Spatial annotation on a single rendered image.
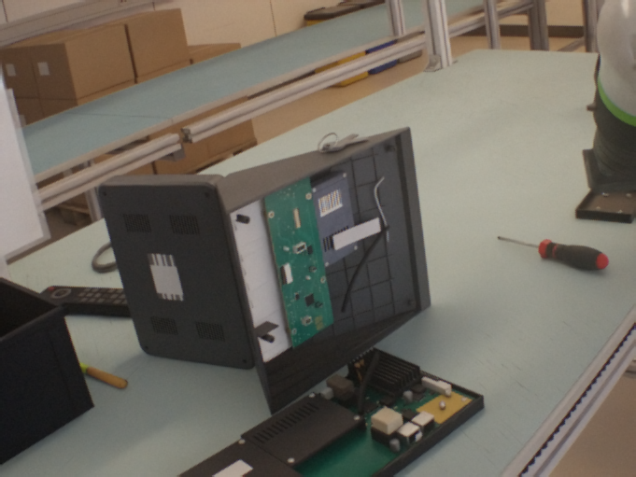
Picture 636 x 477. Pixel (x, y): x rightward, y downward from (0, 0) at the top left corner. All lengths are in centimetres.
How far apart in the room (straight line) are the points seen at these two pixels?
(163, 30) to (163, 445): 386
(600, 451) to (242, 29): 477
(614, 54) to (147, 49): 388
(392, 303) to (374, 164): 16
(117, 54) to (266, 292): 362
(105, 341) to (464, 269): 44
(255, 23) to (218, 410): 571
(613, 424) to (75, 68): 303
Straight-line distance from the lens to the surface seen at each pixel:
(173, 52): 456
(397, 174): 84
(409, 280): 89
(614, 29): 69
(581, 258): 95
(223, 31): 618
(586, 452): 226
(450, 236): 108
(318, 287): 78
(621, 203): 115
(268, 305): 76
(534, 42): 415
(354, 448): 70
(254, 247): 73
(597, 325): 86
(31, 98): 463
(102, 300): 105
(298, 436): 70
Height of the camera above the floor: 144
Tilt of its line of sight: 22 degrees down
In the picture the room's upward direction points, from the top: 9 degrees counter-clockwise
